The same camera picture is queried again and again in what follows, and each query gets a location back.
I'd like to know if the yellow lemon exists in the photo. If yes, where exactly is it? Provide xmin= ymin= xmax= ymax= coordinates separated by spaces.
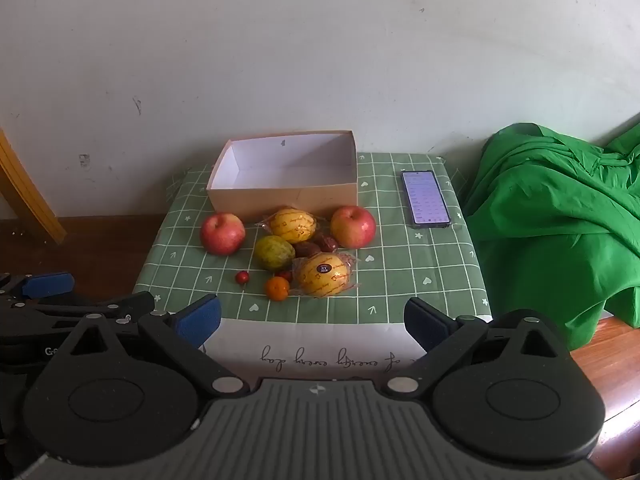
xmin=257 ymin=208 xmax=318 ymax=244

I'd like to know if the green checkered tablecloth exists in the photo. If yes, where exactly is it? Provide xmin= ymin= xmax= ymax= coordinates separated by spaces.
xmin=132 ymin=152 xmax=496 ymax=376

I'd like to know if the small tangerine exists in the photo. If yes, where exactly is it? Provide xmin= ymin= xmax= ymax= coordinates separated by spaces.
xmin=264 ymin=276 xmax=291 ymax=302

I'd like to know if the smartphone with lit screen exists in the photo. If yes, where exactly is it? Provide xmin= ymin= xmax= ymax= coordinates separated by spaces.
xmin=401 ymin=170 xmax=452 ymax=230

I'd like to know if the bright green cloth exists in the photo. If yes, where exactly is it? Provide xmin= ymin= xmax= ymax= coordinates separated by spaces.
xmin=460 ymin=121 xmax=640 ymax=352

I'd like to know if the orange with sticker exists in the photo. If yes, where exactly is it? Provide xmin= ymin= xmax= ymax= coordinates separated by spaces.
xmin=292 ymin=252 xmax=360 ymax=299

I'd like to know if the green yellow fruit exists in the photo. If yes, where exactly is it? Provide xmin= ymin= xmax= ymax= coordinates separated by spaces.
xmin=253 ymin=235 xmax=296 ymax=272

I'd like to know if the cardboard box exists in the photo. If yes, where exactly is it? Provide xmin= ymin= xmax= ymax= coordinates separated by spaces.
xmin=206 ymin=130 xmax=359 ymax=218

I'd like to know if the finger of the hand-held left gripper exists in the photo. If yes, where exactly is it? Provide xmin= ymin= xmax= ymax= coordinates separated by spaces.
xmin=0 ymin=272 xmax=76 ymax=302
xmin=0 ymin=290 xmax=156 ymax=326

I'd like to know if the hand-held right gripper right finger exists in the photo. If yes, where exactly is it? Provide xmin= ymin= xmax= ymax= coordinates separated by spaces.
xmin=385 ymin=297 xmax=566 ymax=396

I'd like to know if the red yellow apple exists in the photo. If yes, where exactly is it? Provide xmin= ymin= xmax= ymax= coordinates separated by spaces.
xmin=330 ymin=205 xmax=377 ymax=249

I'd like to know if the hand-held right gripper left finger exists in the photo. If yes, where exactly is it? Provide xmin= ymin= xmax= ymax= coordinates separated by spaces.
xmin=65 ymin=294 xmax=251 ymax=397

